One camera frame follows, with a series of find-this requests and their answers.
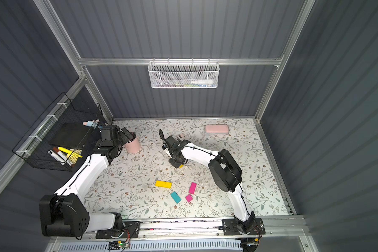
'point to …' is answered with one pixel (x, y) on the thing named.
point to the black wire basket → (34, 146)
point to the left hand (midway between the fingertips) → (123, 135)
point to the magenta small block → (189, 198)
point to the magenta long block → (192, 188)
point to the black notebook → (70, 135)
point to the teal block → (175, 197)
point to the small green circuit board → (124, 245)
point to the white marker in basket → (56, 157)
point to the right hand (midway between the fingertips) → (176, 162)
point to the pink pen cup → (134, 146)
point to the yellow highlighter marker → (69, 153)
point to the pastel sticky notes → (88, 123)
